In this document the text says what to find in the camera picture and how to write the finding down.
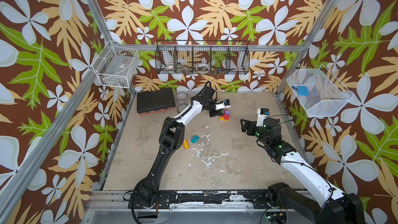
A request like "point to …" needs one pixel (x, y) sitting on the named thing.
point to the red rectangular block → (226, 116)
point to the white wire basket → (116, 66)
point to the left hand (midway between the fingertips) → (221, 107)
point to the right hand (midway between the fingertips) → (246, 120)
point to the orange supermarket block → (186, 144)
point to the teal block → (195, 139)
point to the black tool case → (152, 101)
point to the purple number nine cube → (227, 112)
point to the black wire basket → (202, 57)
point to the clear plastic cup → (181, 98)
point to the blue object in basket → (302, 90)
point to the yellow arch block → (221, 118)
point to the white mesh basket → (321, 94)
